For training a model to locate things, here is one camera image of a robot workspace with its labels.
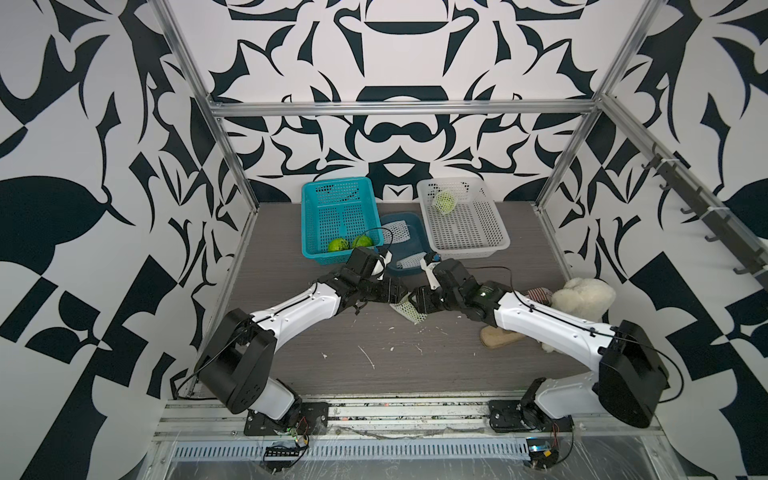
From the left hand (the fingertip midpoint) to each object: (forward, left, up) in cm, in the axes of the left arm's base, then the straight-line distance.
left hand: (396, 283), depth 86 cm
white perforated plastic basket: (+27, -30, -10) cm, 42 cm away
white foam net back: (+24, -2, -7) cm, 25 cm away
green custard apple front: (+18, +18, -4) cm, 25 cm away
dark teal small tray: (+23, -10, -11) cm, 27 cm away
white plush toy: (-11, -45, +9) cm, 47 cm away
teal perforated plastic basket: (+40, +20, -11) cm, 46 cm away
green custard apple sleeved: (+36, -20, -4) cm, 41 cm away
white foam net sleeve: (+41, -21, -3) cm, 46 cm away
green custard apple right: (+19, +10, -5) cm, 22 cm away
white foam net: (-7, -3, -3) cm, 8 cm away
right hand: (-3, -4, +1) cm, 6 cm away
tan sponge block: (-13, -26, -8) cm, 30 cm away
